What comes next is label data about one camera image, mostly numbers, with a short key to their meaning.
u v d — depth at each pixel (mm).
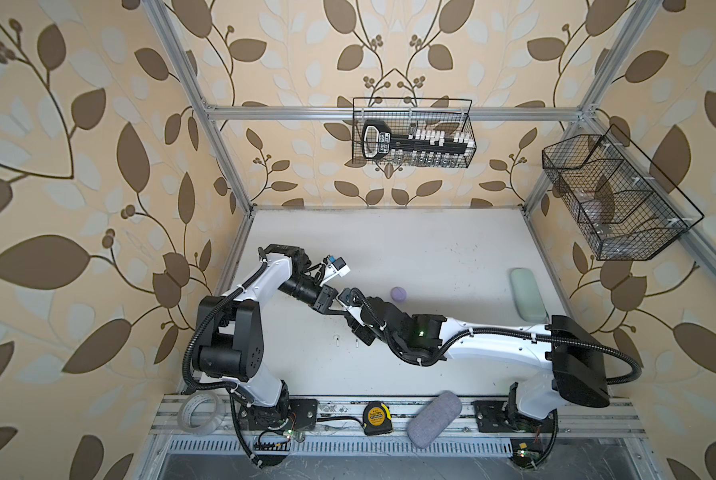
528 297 942
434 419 708
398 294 958
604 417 753
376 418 721
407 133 817
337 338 867
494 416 735
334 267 746
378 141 830
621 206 747
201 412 763
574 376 403
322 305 698
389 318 548
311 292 710
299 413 740
